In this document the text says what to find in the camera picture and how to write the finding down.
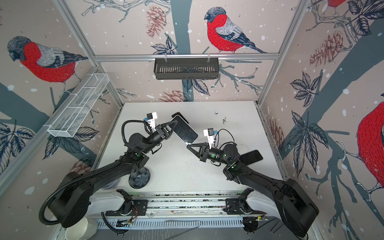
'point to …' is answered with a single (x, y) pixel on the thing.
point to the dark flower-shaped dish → (139, 178)
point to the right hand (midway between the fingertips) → (186, 151)
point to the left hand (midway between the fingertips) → (176, 123)
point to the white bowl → (86, 229)
